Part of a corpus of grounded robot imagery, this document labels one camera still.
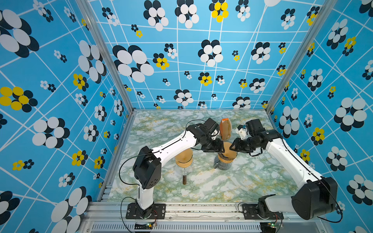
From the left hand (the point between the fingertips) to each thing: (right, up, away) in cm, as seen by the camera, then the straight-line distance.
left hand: (222, 151), depth 78 cm
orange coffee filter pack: (+7, +11, +23) cm, 27 cm away
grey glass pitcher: (0, -9, +6) cm, 11 cm away
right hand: (+7, +1, +3) cm, 8 cm away
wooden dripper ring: (+1, -4, -1) cm, 5 cm away
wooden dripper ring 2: (-21, -8, 0) cm, 22 cm away
